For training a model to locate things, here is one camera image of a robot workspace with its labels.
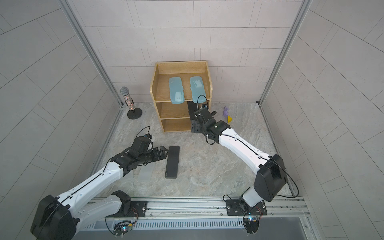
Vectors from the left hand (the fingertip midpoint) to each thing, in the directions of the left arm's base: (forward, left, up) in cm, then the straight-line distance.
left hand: (166, 152), depth 82 cm
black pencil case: (-3, -3, -7) cm, 8 cm away
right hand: (+12, -17, +10) cm, 24 cm away
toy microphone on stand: (+34, +29, -7) cm, 45 cm away
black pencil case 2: (+25, -14, +10) cm, 30 cm away
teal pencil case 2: (+22, -6, +24) cm, 33 cm away
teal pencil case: (+27, -17, +23) cm, 39 cm away
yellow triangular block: (+28, -40, -5) cm, 49 cm away
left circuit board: (-33, +16, -7) cm, 37 cm away
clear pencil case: (-8, +11, -7) cm, 15 cm away
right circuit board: (-31, -42, -8) cm, 53 cm away
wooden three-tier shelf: (+18, -3, +9) cm, 20 cm away
